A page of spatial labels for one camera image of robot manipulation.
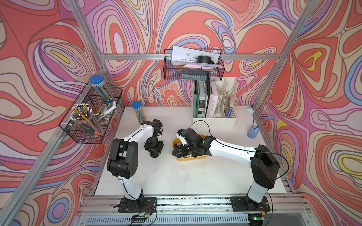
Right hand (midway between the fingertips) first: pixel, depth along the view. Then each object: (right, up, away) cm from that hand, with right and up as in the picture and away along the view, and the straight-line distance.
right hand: (179, 155), depth 82 cm
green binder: (+11, +34, +6) cm, 36 cm away
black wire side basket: (-41, +25, -7) cm, 49 cm away
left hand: (-14, 0, +8) cm, 16 cm away
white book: (+23, +33, +11) cm, 42 cm away
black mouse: (-16, -1, +5) cm, 16 cm away
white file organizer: (+37, +26, +28) cm, 54 cm away
